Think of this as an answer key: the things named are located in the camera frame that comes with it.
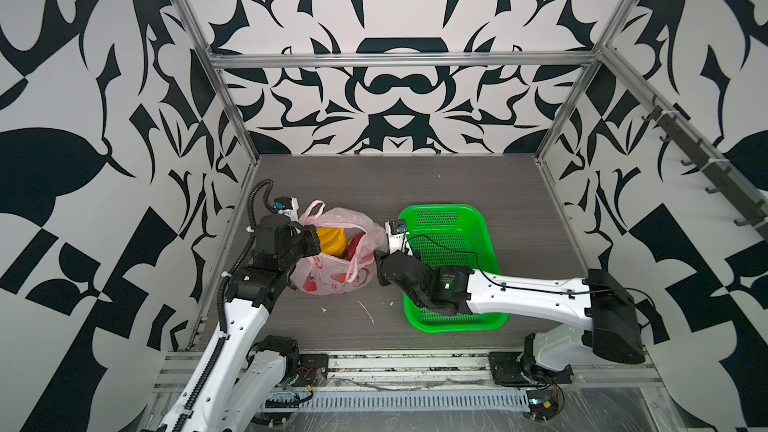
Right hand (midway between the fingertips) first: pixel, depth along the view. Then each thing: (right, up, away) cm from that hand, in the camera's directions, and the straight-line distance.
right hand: (379, 252), depth 74 cm
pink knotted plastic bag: (-14, -6, +3) cm, 16 cm away
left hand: (-16, +7, +1) cm, 18 cm away
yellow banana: (-14, +1, +12) cm, 18 cm away
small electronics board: (+38, -35, -3) cm, 52 cm away
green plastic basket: (+23, 0, +27) cm, 36 cm away
